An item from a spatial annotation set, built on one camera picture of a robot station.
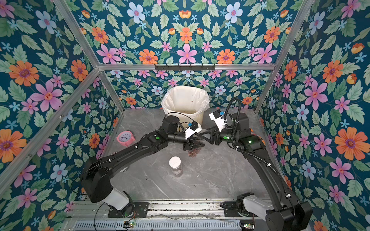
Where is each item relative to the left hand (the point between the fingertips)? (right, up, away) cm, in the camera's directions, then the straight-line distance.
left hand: (205, 141), depth 69 cm
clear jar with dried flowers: (-6, -6, +4) cm, 9 cm away
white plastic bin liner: (-9, +25, +27) cm, 37 cm away
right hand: (+1, +6, -1) cm, 6 cm away
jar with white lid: (-15, -13, +4) cm, 20 cm away
